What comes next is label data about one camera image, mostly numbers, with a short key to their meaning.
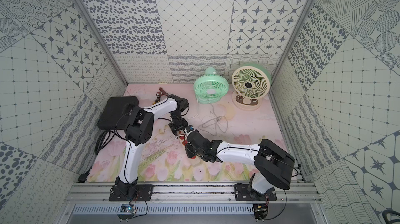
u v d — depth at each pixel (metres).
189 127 0.75
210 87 0.91
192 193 0.75
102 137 0.95
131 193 0.65
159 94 1.10
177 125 0.88
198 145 0.64
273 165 0.43
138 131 0.59
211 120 1.01
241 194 0.73
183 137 0.90
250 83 0.89
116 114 0.95
